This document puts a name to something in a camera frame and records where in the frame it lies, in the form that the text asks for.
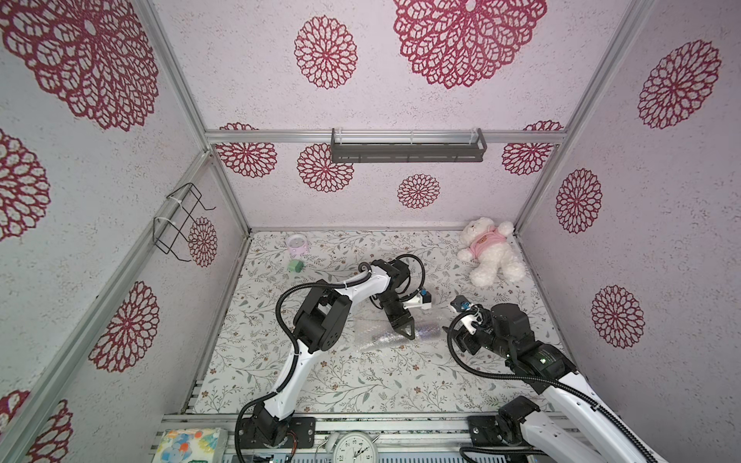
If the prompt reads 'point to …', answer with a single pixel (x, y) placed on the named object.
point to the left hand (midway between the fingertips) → (405, 332)
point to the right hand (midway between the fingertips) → (454, 314)
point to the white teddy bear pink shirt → (489, 251)
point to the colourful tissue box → (192, 446)
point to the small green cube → (296, 265)
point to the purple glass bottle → (396, 337)
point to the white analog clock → (353, 448)
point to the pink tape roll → (298, 246)
